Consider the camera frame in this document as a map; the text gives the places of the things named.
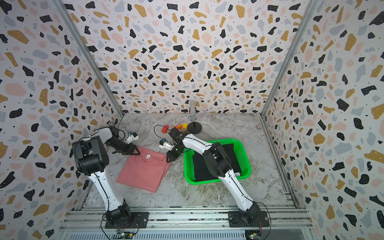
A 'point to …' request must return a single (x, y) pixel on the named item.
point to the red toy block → (164, 129)
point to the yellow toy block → (185, 125)
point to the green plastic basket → (242, 157)
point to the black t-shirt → (202, 171)
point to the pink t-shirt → (145, 171)
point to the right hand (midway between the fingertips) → (168, 160)
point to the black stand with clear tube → (194, 128)
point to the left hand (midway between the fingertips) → (137, 153)
